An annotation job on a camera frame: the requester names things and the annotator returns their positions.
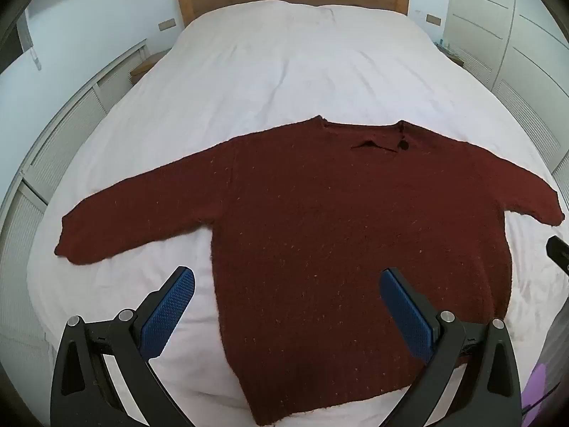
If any bed with white sheet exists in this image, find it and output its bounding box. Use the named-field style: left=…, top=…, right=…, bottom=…
left=27, top=2, right=569, bottom=427

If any dark red knitted sweater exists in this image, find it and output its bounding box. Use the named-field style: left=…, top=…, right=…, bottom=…
left=54, top=116, right=565, bottom=425

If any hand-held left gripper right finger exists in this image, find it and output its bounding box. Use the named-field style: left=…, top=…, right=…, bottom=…
left=379, top=268, right=522, bottom=427

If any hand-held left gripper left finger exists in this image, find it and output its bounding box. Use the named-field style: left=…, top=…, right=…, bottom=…
left=50, top=266, right=196, bottom=427

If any white wardrobe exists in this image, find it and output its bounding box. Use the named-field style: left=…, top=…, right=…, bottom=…
left=442, top=0, right=569, bottom=174

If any purple cloth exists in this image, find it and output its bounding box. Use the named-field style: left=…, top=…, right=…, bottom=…
left=520, top=362, right=563, bottom=414

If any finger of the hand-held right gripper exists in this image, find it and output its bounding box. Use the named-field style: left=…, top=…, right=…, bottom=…
left=546, top=236, right=569, bottom=272

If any white louvered cabinet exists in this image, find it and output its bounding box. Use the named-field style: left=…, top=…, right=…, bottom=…
left=0, top=39, right=147, bottom=410

